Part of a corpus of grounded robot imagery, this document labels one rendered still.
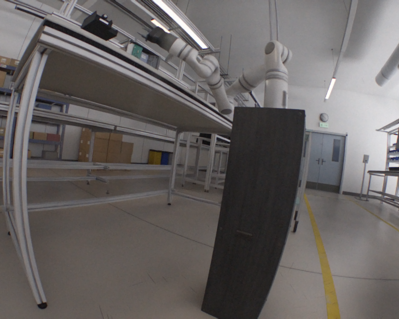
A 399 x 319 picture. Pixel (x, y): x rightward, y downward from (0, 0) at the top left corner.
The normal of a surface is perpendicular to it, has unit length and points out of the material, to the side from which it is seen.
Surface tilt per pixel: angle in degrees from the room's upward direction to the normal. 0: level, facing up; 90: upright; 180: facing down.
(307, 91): 90
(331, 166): 90
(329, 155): 90
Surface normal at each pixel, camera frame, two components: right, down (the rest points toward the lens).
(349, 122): -0.47, -0.04
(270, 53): -0.87, -0.04
